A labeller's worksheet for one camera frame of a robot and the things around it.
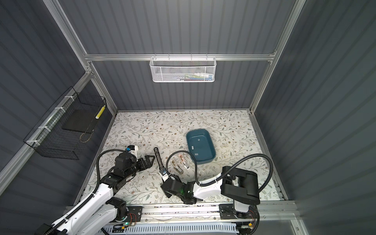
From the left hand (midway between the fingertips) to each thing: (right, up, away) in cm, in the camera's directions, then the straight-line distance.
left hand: (149, 159), depth 83 cm
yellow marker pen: (-28, +28, 0) cm, 39 cm away
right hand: (+9, -13, -3) cm, 16 cm away
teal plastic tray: (+31, +6, +16) cm, 35 cm away
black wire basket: (-40, +14, -19) cm, 46 cm away
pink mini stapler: (+20, -4, +7) cm, 21 cm away
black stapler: (+4, -2, +8) cm, 9 cm away
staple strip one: (+30, +9, +19) cm, 36 cm away
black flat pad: (-33, +22, -8) cm, 41 cm away
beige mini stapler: (+18, -8, +4) cm, 20 cm away
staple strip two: (+25, +4, +15) cm, 30 cm away
